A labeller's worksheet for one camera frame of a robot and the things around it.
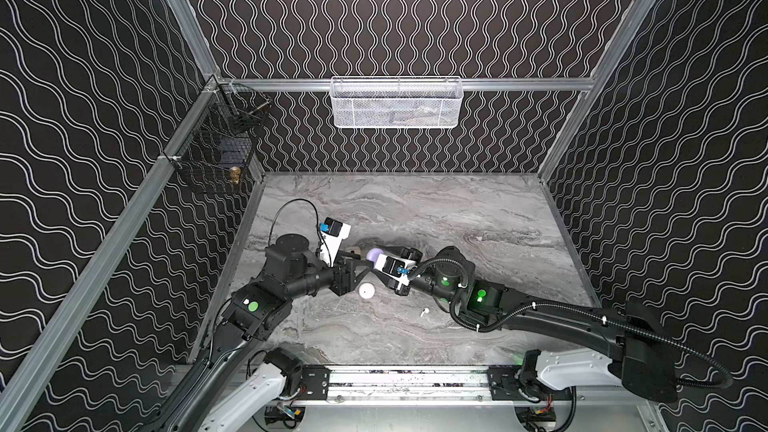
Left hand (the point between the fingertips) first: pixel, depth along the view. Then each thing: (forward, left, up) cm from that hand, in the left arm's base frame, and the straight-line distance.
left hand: (370, 262), depth 64 cm
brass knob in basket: (+25, +39, +1) cm, 47 cm away
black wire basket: (+38, +49, +1) cm, 62 cm away
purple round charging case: (+2, 0, -1) cm, 2 cm away
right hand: (+4, -1, -2) cm, 4 cm away
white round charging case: (+6, +4, -26) cm, 27 cm away
